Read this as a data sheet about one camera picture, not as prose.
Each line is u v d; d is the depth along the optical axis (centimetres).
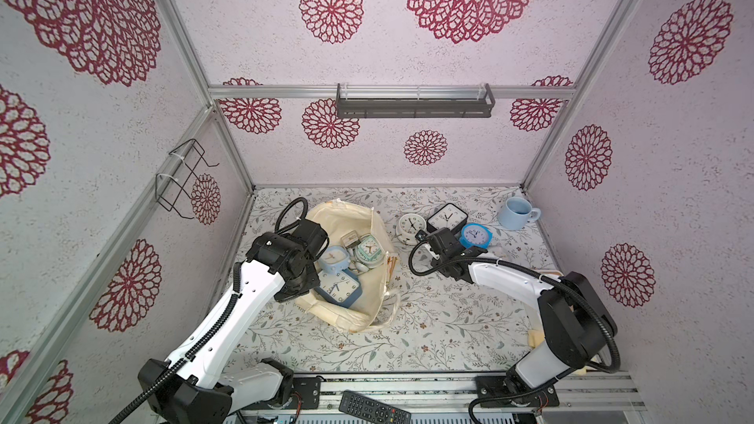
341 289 88
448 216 108
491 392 73
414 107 88
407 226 103
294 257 48
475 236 103
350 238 94
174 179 74
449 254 70
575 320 45
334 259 91
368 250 92
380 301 70
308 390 74
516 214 103
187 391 37
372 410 70
